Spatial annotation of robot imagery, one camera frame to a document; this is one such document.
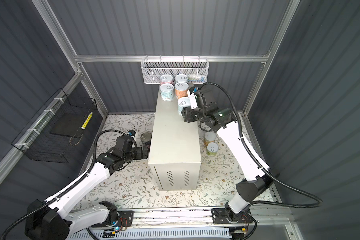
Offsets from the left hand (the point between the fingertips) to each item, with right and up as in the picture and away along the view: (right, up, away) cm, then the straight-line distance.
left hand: (141, 148), depth 82 cm
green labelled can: (+42, -2, +11) cm, 43 cm away
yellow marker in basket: (-28, +16, -3) cm, 32 cm away
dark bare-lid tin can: (0, +5, +9) cm, 10 cm away
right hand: (+26, +19, -11) cm, 34 cm away
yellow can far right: (+40, +5, +14) cm, 43 cm away
